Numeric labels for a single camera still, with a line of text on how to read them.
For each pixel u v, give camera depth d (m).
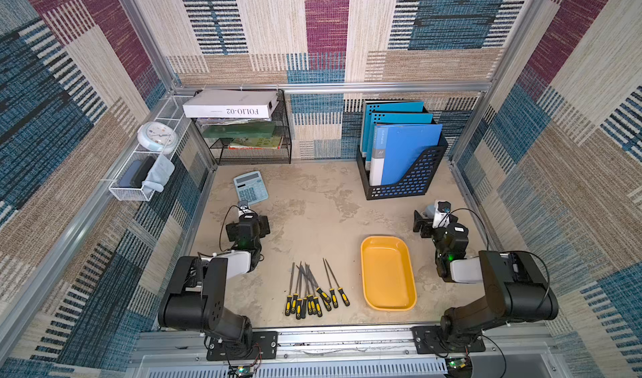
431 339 0.74
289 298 0.82
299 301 0.81
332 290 0.83
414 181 1.00
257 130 1.02
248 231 0.71
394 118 1.02
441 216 0.78
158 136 0.74
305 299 0.81
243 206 0.81
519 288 0.46
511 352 0.72
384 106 1.00
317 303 0.81
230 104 0.85
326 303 0.81
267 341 0.74
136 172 0.65
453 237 0.69
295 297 0.83
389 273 0.86
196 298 0.44
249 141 1.02
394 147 0.94
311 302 0.79
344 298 0.81
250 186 1.09
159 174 0.68
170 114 0.89
